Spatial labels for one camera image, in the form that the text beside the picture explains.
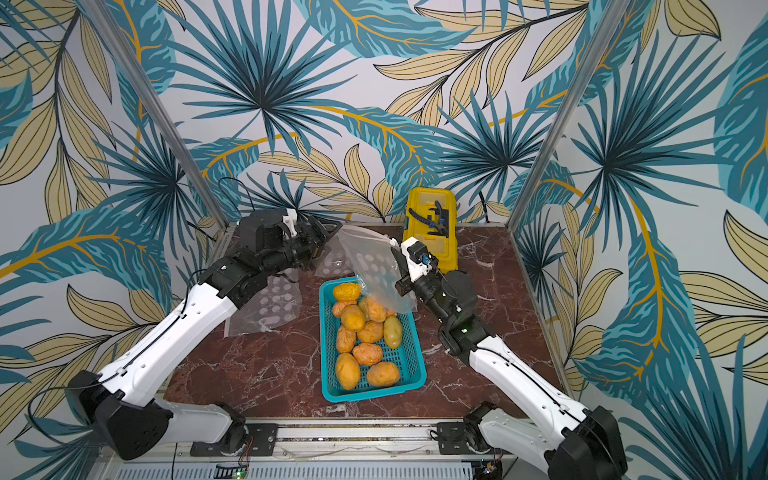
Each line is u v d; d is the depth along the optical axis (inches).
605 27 27.7
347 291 34.6
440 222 37.4
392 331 33.7
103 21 26.8
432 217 38.5
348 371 31.1
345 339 33.1
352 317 33.0
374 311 33.8
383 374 30.8
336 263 32.1
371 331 33.9
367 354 32.2
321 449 28.8
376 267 33.1
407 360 33.1
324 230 23.9
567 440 15.6
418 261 21.7
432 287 23.8
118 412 14.4
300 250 23.8
